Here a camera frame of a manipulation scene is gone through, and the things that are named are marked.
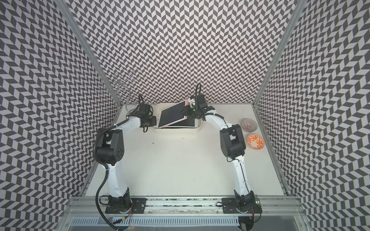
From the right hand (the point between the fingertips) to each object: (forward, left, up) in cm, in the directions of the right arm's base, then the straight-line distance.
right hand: (182, 113), depth 96 cm
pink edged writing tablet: (+5, +8, -7) cm, 12 cm away
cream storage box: (+11, +18, -5) cm, 22 cm away
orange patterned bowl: (-16, -48, -10) cm, 52 cm away
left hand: (-1, +21, -8) cm, 22 cm away
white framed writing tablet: (-9, -5, +2) cm, 10 cm away
